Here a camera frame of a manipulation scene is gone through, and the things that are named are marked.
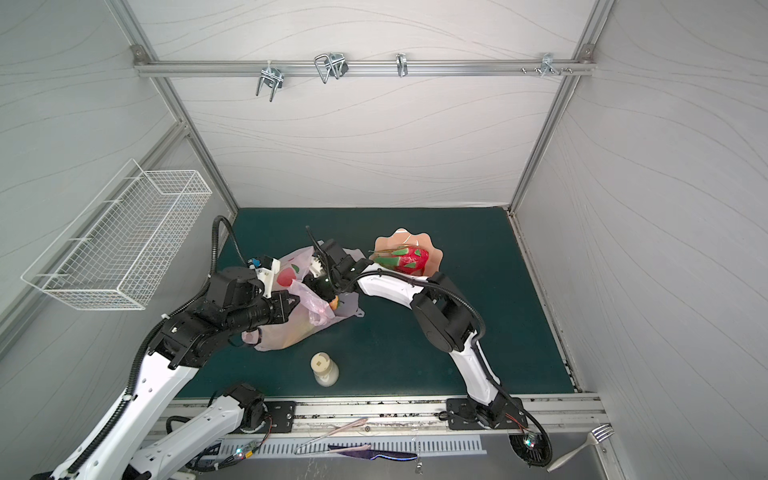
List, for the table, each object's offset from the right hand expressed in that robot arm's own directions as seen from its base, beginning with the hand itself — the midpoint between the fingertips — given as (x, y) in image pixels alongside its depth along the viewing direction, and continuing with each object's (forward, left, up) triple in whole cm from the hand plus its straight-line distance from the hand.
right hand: (296, 293), depth 81 cm
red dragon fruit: (+17, -31, -6) cm, 36 cm away
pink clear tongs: (-33, -8, -14) cm, 37 cm away
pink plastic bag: (-9, -8, +8) cm, 15 cm away
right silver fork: (-27, -77, -14) cm, 83 cm away
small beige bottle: (-18, -11, -4) cm, 22 cm away
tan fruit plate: (+30, -29, -10) cm, 43 cm away
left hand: (-6, -6, +10) cm, 13 cm away
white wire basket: (0, +37, +19) cm, 42 cm away
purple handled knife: (-34, -23, -14) cm, 43 cm away
